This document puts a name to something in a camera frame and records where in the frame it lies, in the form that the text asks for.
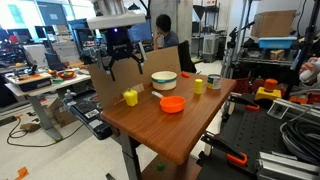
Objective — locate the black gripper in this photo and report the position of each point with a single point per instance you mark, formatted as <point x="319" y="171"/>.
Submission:
<point x="119" y="43"/>

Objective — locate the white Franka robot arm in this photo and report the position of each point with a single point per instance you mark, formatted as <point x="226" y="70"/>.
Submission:
<point x="115" y="18"/>

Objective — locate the brown cardboard panel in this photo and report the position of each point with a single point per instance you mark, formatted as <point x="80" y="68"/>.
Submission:
<point x="160" y="63"/>

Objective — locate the computer monitor blue screen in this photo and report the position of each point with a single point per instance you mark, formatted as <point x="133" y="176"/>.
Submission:
<point x="141" y="31"/>

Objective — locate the white bowl teal band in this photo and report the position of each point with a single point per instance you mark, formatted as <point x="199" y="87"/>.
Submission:
<point x="164" y="81"/>

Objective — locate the seated person dark hair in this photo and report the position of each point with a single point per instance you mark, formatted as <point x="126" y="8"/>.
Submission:
<point x="168" y="36"/>

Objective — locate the red bowl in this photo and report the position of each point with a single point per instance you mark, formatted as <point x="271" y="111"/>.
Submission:
<point x="66" y="74"/>

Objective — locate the orange cylinder container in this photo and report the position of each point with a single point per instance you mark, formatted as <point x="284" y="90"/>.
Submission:
<point x="172" y="104"/>

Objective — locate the small orange toy carrot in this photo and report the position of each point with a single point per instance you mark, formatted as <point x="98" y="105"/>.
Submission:
<point x="185" y="74"/>

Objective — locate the black office chair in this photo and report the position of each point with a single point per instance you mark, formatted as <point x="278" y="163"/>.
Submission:
<point x="186" y="56"/>

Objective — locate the wooden table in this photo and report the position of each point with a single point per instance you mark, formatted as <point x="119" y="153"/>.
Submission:
<point x="166" y="128"/>

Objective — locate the small cardboard box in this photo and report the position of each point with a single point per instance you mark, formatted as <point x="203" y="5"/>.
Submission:
<point x="65" y="115"/>

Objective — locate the yellow cylinder cup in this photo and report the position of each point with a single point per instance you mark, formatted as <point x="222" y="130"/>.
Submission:
<point x="198" y="86"/>

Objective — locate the black box on desk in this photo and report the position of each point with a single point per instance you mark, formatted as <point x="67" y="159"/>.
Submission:
<point x="35" y="84"/>

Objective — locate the labelled tin can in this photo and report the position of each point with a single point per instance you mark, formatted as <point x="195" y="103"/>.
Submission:
<point x="214" y="82"/>

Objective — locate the white desk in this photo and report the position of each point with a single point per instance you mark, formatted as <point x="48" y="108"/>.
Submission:
<point x="40" y="106"/>

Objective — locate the small green object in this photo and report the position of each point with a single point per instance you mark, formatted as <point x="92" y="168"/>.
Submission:
<point x="161" y="166"/>

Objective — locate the black tripod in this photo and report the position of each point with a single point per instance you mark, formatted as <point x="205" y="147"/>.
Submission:
<point x="233" y="50"/>

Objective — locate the orange floor tape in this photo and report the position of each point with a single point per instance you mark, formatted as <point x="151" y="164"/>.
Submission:
<point x="22" y="172"/>

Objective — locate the yellow emergency stop button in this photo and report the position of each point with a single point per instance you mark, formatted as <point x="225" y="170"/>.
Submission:
<point x="268" y="91"/>

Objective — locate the black perforated breadboard table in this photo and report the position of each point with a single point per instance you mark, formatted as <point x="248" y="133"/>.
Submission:
<point x="256" y="133"/>

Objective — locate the blue plastic bin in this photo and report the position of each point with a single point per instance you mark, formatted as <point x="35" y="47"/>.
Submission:
<point x="276" y="42"/>

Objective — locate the large cardboard box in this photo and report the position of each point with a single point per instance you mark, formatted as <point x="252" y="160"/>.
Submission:
<point x="273" y="23"/>

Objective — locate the aluminium extrusion bar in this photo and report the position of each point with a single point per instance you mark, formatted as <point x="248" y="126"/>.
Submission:
<point x="286" y="168"/>

